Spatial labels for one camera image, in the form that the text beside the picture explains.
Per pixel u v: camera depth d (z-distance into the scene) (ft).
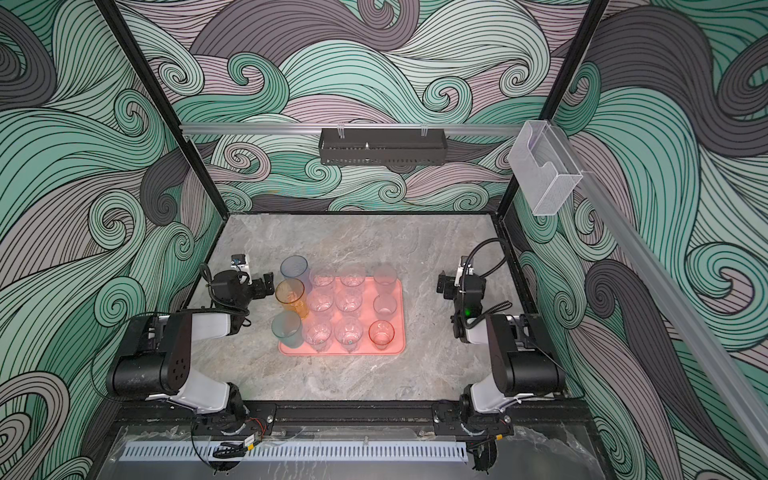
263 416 2.40
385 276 3.14
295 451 2.29
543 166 2.59
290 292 3.12
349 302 2.95
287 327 2.73
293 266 2.85
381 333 2.81
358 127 3.09
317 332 2.87
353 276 3.20
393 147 3.12
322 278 3.21
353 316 2.95
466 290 2.31
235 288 2.44
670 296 1.70
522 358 1.48
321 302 2.94
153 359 1.51
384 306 3.03
